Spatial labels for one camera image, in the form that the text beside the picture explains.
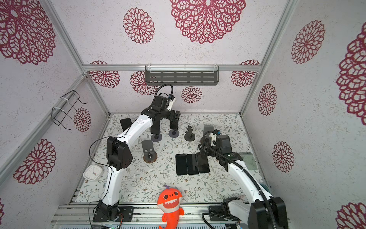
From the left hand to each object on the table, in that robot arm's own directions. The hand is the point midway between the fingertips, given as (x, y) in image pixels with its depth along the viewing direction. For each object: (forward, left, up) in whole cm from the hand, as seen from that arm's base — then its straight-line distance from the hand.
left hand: (174, 112), depth 94 cm
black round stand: (-8, -10, -17) cm, 21 cm away
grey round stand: (-7, +14, -20) cm, 26 cm away
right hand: (-23, -17, -4) cm, 29 cm away
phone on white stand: (-7, +32, -3) cm, 33 cm away
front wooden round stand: (-23, +16, -18) cm, 34 cm away
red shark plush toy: (-52, +1, -10) cm, 53 cm away
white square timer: (-35, +48, -16) cm, 62 cm away
